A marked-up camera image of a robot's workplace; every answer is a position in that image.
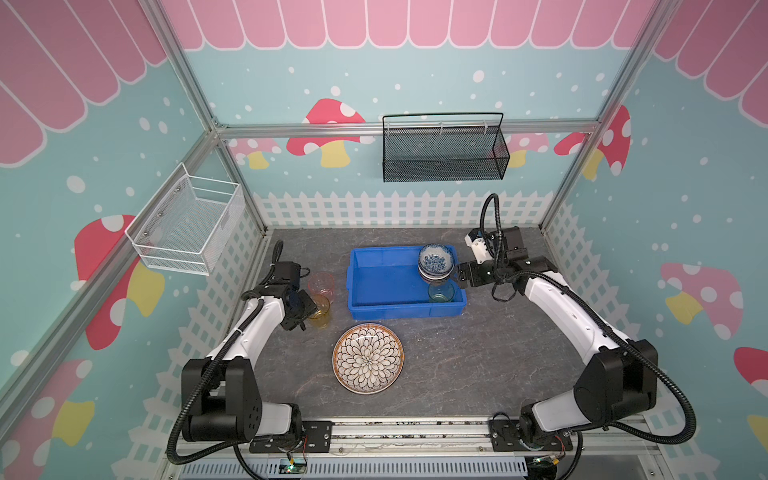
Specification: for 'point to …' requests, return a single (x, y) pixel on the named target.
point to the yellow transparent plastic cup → (321, 317)
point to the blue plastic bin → (386, 283)
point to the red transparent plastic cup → (322, 283)
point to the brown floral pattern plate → (368, 358)
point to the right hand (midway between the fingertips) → (464, 269)
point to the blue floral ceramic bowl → (436, 260)
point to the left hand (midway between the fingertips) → (307, 316)
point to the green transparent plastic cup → (441, 291)
